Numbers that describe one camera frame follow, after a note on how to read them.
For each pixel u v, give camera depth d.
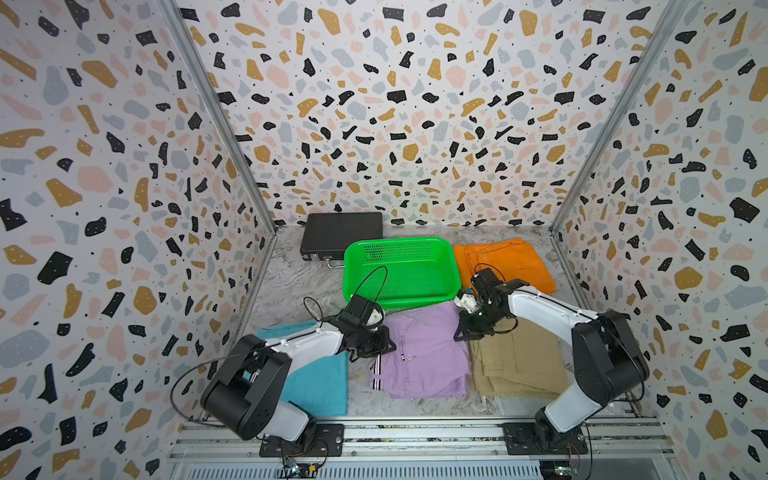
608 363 0.46
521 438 0.73
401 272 1.09
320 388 0.81
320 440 0.73
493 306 0.68
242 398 0.43
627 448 0.75
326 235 1.20
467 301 0.85
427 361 0.83
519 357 0.86
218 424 0.44
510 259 1.12
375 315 0.81
